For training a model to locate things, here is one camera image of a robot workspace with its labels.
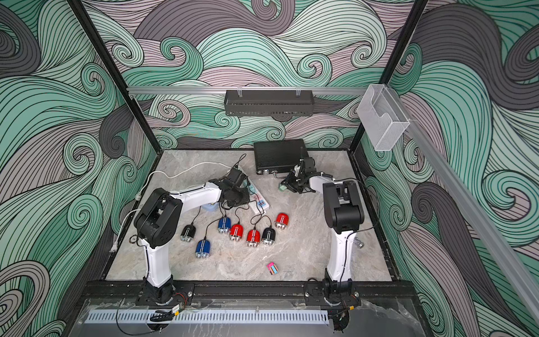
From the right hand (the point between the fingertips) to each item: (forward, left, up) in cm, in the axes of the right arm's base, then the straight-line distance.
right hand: (280, 184), depth 102 cm
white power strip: (-11, +11, +3) cm, 16 cm away
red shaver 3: (-19, 0, 0) cm, 19 cm away
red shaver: (-25, +20, +1) cm, 32 cm away
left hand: (-9, +15, +1) cm, 18 cm away
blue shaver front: (-31, +33, +1) cm, 45 cm away
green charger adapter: (-2, -1, 0) cm, 3 cm away
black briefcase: (+19, 0, 0) cm, 19 cm away
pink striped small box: (-39, +5, 0) cm, 39 cm away
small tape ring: (-26, +64, -2) cm, 69 cm away
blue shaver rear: (-21, +26, +1) cm, 33 cm away
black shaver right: (-26, +7, 0) cm, 27 cm away
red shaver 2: (-27, +13, 0) cm, 30 cm away
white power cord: (-3, +72, -4) cm, 73 cm away
